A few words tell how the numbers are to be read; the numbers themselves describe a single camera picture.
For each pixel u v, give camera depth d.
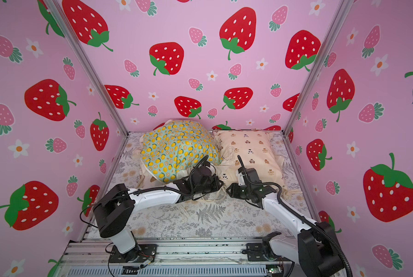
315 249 0.41
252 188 0.66
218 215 0.86
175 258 0.73
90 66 0.86
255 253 0.73
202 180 0.66
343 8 0.69
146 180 0.90
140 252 0.73
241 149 0.96
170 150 0.80
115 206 0.51
